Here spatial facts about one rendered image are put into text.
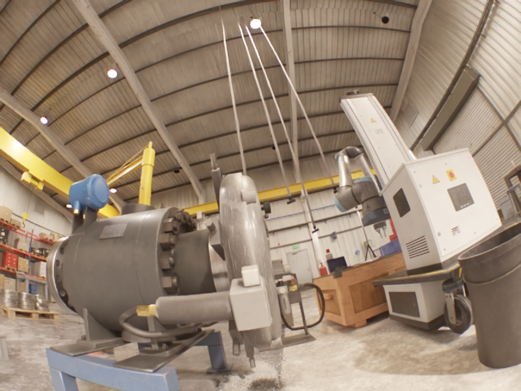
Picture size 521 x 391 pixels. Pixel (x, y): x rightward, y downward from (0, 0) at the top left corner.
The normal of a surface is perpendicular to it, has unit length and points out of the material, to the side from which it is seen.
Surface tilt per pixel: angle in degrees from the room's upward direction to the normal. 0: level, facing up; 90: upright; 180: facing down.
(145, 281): 104
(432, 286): 90
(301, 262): 90
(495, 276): 93
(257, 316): 112
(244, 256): 96
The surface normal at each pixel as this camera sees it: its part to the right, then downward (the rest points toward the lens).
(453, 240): -0.15, -0.40
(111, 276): 0.01, -0.25
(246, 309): 0.05, -0.05
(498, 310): -0.96, 0.13
